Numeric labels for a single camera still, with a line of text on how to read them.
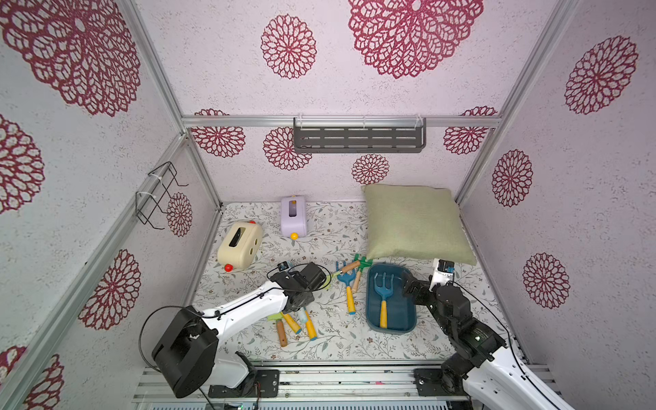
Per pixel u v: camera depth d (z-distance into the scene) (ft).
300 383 2.47
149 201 2.45
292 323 2.76
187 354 1.35
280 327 2.74
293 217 3.38
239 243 3.12
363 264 3.27
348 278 3.15
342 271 3.18
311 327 2.74
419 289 2.21
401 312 2.86
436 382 2.38
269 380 2.44
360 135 2.99
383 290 3.01
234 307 1.57
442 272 2.13
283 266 2.50
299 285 1.99
